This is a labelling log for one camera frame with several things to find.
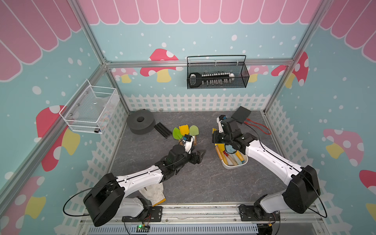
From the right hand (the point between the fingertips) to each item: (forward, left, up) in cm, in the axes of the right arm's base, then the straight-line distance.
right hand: (212, 134), depth 83 cm
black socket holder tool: (+30, +8, +16) cm, 35 cm away
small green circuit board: (-42, +38, -21) cm, 61 cm away
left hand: (-9, +7, -4) cm, 12 cm away
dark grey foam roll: (+21, +49, -12) cm, 55 cm away
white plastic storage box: (-13, -14, -15) cm, 24 cm away
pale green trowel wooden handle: (+18, +10, -19) cm, 28 cm away
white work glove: (-27, +33, -18) cm, 46 cm away
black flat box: (+33, -28, -19) cm, 48 cm away
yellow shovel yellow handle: (+18, +17, -18) cm, 31 cm away
